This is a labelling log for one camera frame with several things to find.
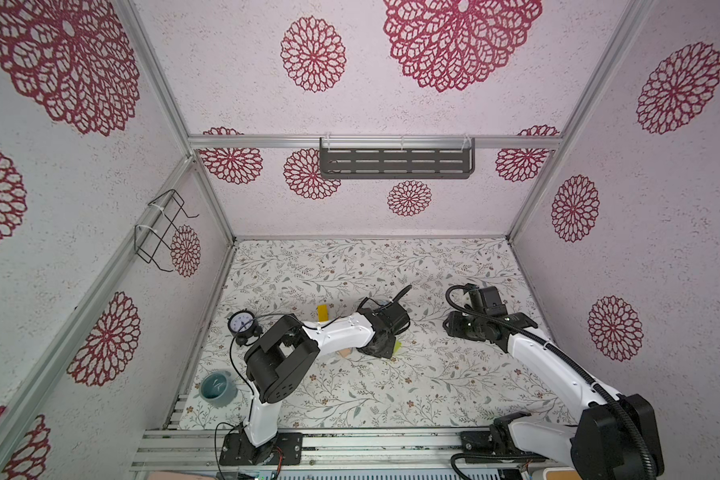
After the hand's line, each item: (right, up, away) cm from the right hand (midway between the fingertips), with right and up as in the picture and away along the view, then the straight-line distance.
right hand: (449, 320), depth 86 cm
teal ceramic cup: (-65, -18, -4) cm, 68 cm away
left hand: (-20, -11, +4) cm, 23 cm away
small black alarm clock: (-62, -3, +7) cm, 62 cm away
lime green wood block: (-14, -9, +6) cm, 18 cm away
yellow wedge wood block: (-38, 0, +12) cm, 40 cm away
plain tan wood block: (-30, -10, +4) cm, 32 cm away
